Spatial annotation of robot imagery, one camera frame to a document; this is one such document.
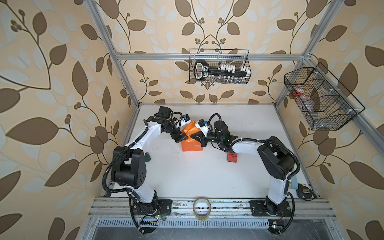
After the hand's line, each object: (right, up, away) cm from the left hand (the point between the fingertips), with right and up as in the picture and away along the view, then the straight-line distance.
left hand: (183, 128), depth 88 cm
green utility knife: (-23, -19, +5) cm, 31 cm away
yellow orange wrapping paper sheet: (+4, -10, 0) cm, 11 cm away
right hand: (+5, -5, -2) cm, 7 cm away
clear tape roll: (+10, -41, -18) cm, 46 cm away
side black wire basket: (+72, +14, -14) cm, 75 cm away
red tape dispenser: (+29, -17, -2) cm, 34 cm away
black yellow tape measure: (+64, -32, -11) cm, 73 cm away
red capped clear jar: (+64, +21, -8) cm, 68 cm away
